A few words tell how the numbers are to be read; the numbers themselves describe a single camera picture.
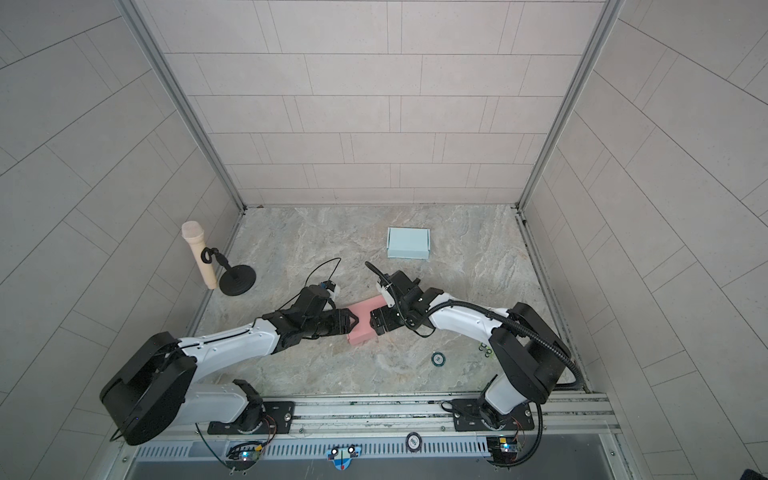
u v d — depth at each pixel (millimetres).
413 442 679
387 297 756
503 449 677
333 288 799
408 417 723
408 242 1020
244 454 652
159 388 394
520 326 443
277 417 707
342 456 653
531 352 427
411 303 652
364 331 795
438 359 806
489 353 793
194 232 741
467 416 707
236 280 933
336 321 740
